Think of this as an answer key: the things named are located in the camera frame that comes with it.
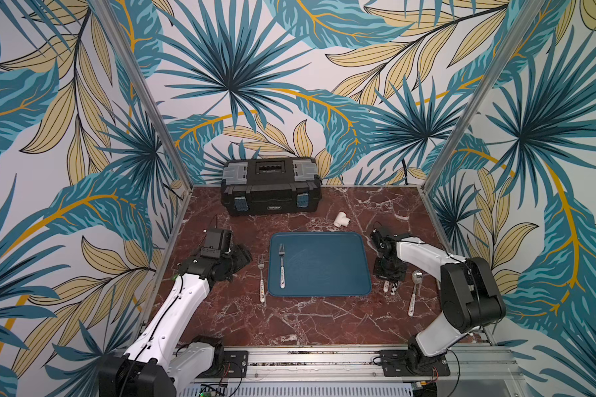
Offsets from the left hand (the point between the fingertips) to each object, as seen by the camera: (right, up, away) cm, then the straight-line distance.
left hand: (244, 261), depth 81 cm
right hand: (+50, -8, +10) cm, 51 cm away
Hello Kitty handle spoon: (+49, -10, +7) cm, 50 cm away
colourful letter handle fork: (+3, -4, +14) cm, 15 cm away
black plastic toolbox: (+6, +27, +18) cm, 33 cm away
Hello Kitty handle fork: (+12, -6, +11) cm, 17 cm away
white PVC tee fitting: (+35, +13, +23) cm, 44 cm away
